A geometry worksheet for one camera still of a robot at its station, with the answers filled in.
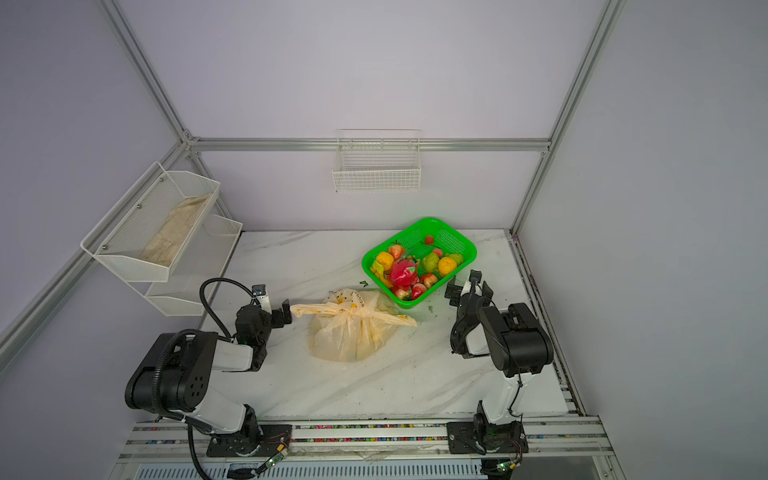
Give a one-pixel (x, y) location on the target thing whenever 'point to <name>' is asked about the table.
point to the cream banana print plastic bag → (351, 325)
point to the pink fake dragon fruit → (403, 274)
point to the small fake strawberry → (429, 240)
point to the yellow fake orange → (386, 259)
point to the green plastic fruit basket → (418, 240)
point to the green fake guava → (430, 262)
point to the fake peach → (396, 251)
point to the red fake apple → (418, 290)
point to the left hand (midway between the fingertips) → (271, 303)
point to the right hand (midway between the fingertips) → (469, 277)
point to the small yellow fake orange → (446, 265)
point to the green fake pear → (457, 258)
